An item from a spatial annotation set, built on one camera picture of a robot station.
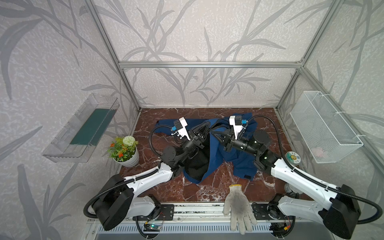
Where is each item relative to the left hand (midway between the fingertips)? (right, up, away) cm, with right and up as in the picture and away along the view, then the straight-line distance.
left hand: (212, 121), depth 60 cm
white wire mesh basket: (+48, -6, +1) cm, 49 cm away
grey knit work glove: (+14, -43, +15) cm, 47 cm away
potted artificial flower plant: (-46, -16, +19) cm, 52 cm away
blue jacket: (+1, -15, +7) cm, 17 cm away
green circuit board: (-27, -51, +11) cm, 58 cm away
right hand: (+1, -3, +5) cm, 5 cm away
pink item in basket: (+53, -15, +13) cm, 57 cm away
